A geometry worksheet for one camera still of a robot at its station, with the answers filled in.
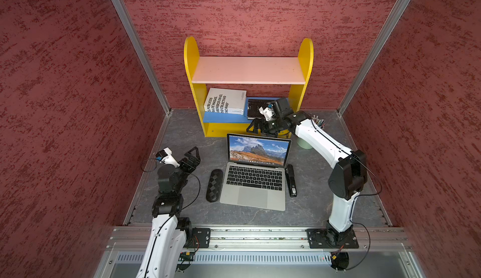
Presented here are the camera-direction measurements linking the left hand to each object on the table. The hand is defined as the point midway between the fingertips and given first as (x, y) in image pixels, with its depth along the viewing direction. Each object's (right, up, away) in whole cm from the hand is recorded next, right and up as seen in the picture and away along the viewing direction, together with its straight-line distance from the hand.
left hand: (193, 155), depth 79 cm
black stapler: (+44, -10, +10) cm, 47 cm away
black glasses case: (+8, -15, +6) cm, 18 cm away
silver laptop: (+28, -11, +13) cm, 33 cm away
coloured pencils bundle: (+62, +15, +16) cm, 65 cm away
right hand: (+26, +9, +5) cm, 28 cm away
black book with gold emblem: (+27, +24, +23) cm, 43 cm away
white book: (+11, +27, +22) cm, 36 cm away
